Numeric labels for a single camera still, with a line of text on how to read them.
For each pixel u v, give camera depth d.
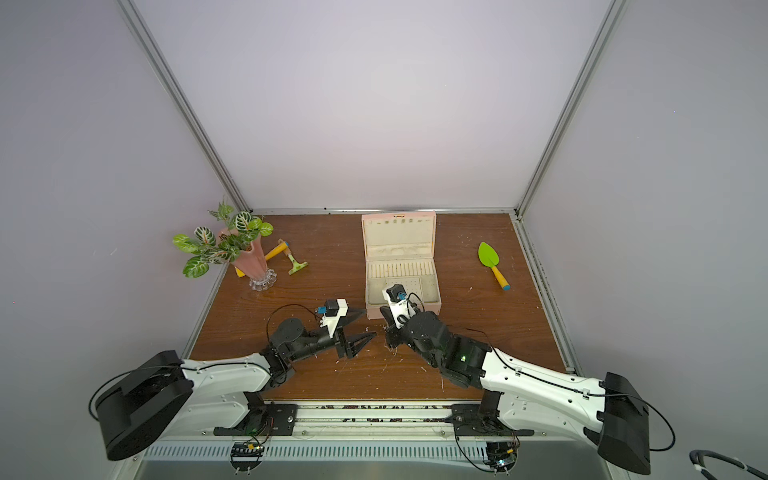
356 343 0.68
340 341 0.66
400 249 0.95
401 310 0.61
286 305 0.59
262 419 0.67
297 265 1.03
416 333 0.52
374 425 0.73
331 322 0.66
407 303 0.60
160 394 0.46
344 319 0.66
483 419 0.65
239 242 0.83
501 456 0.71
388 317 0.62
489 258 1.07
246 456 0.72
